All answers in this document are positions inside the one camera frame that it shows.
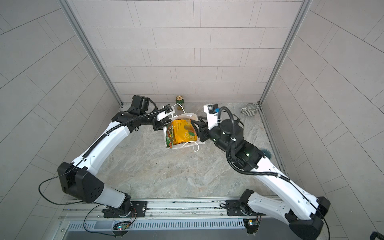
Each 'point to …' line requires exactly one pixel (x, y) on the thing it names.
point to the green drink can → (180, 100)
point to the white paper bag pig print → (185, 116)
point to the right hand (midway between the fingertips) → (193, 121)
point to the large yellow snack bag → (184, 131)
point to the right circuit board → (252, 225)
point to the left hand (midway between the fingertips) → (173, 115)
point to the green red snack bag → (169, 135)
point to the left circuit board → (122, 225)
